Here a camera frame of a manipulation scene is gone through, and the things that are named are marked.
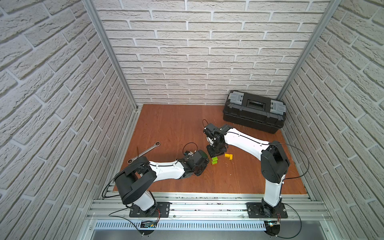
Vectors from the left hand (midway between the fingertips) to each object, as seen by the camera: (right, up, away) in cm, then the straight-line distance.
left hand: (211, 161), depth 86 cm
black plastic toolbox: (+33, +29, +9) cm, 45 cm away
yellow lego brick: (+11, +2, +6) cm, 12 cm away
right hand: (+2, +3, 0) cm, 4 cm away
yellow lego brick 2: (+13, +2, +6) cm, 14 cm away
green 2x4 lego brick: (+2, +1, -2) cm, 3 cm away
